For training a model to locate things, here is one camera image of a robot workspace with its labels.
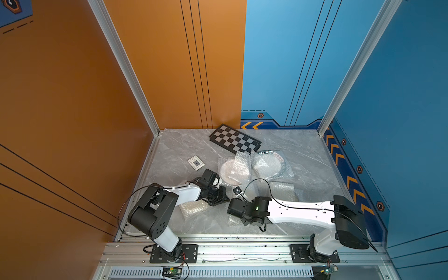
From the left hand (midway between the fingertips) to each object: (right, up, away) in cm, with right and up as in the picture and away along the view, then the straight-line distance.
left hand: (231, 197), depth 89 cm
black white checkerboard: (+2, +30, +22) cm, 37 cm away
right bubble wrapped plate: (+27, +4, -2) cm, 27 cm away
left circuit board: (-25, -26, -17) cm, 40 cm away
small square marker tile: (-21, +16, +13) cm, 30 cm away
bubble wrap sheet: (+1, -7, -11) cm, 13 cm away
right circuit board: (+40, -23, -19) cm, 50 cm away
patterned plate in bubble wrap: (+23, +16, +10) cm, 30 cm away
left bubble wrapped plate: (-19, -3, -8) cm, 21 cm away
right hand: (+7, -4, -9) cm, 12 cm away
